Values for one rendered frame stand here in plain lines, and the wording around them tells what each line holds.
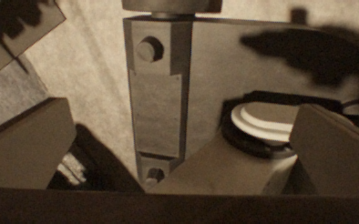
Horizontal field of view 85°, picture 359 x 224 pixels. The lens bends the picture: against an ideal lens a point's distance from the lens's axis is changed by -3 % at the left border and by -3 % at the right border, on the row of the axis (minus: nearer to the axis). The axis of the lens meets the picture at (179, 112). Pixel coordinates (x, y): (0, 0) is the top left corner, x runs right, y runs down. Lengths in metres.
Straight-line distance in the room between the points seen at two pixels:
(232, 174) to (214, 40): 0.27
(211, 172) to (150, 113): 0.27
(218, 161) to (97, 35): 0.56
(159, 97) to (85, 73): 0.38
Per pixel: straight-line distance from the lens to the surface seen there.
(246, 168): 0.33
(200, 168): 0.31
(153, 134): 0.55
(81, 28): 0.76
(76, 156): 1.08
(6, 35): 0.97
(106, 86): 0.78
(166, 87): 0.48
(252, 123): 0.36
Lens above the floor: 0.62
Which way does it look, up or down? 59 degrees down
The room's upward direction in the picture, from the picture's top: 157 degrees counter-clockwise
